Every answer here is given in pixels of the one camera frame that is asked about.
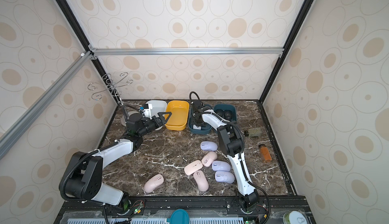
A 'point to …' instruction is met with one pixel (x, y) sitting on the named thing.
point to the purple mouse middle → (221, 165)
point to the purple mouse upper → (209, 146)
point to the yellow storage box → (179, 119)
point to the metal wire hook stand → (112, 87)
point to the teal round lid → (180, 216)
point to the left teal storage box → (205, 129)
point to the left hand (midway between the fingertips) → (172, 115)
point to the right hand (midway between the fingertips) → (202, 121)
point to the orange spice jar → (265, 154)
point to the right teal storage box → (227, 107)
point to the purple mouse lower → (224, 176)
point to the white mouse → (196, 127)
